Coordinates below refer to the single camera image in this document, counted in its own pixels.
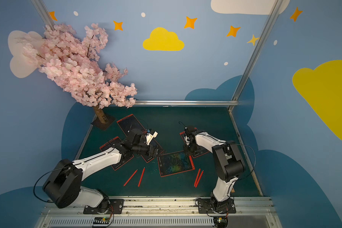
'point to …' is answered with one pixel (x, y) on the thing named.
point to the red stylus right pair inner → (197, 177)
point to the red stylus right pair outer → (199, 179)
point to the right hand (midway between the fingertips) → (191, 151)
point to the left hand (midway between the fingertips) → (162, 148)
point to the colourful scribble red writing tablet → (174, 163)
